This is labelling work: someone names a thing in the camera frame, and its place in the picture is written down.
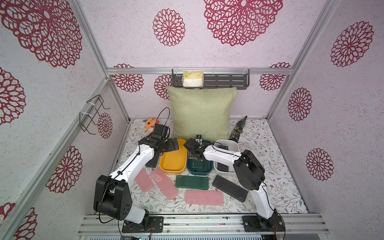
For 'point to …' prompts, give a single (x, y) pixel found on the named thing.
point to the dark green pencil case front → (200, 182)
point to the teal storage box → (208, 166)
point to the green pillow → (201, 111)
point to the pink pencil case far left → (144, 180)
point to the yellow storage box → (174, 162)
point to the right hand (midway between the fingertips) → (193, 152)
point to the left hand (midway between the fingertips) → (170, 146)
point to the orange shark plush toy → (150, 124)
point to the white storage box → (233, 145)
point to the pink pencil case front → (204, 197)
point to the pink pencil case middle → (167, 186)
